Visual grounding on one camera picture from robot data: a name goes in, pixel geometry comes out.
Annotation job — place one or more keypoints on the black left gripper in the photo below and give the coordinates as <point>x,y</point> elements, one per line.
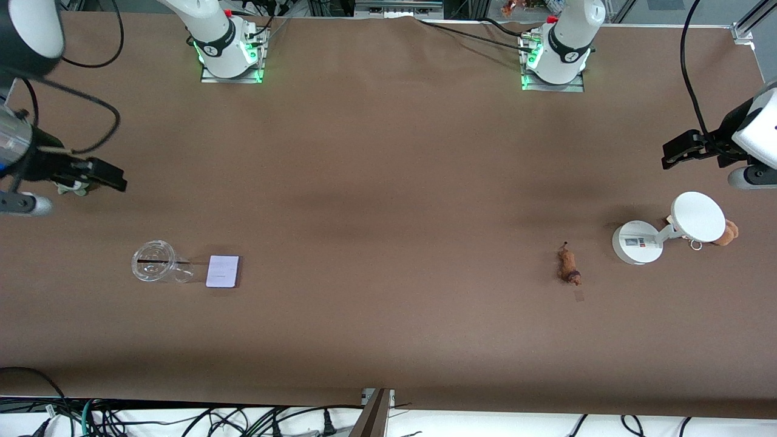
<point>720,145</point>

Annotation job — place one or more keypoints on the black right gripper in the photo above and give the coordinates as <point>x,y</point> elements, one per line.
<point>44,162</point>

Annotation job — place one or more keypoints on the brown lion statue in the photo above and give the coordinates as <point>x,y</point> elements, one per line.
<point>569,264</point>

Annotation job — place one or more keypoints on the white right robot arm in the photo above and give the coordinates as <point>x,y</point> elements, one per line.
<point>218,36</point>

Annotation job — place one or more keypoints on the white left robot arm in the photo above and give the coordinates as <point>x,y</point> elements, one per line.
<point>564,42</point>

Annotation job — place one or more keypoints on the grey totoro plush toy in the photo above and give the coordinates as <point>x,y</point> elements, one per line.
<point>79,189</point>

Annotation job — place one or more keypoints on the clear plastic cup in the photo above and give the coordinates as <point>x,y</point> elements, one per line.
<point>149,252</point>

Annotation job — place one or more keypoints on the thin black straw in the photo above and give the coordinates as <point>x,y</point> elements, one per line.
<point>155,261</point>

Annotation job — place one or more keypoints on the small orange toy figure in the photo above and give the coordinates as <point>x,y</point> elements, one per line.
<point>508,9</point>

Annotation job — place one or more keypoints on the brown table cover sheet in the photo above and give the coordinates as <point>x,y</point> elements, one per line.
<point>388,152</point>

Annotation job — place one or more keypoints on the black power plug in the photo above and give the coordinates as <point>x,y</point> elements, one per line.
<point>328,425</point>

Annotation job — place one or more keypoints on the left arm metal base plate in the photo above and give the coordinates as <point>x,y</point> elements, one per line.
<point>570,88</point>

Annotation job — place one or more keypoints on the aluminium frame post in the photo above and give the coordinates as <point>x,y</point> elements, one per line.
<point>743,30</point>

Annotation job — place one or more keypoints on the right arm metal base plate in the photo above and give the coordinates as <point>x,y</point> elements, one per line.
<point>243,77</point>

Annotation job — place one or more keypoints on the silver metal rail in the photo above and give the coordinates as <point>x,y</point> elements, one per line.
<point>394,9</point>

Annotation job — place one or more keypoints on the table frame beam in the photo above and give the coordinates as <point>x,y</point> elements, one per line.
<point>371,419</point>

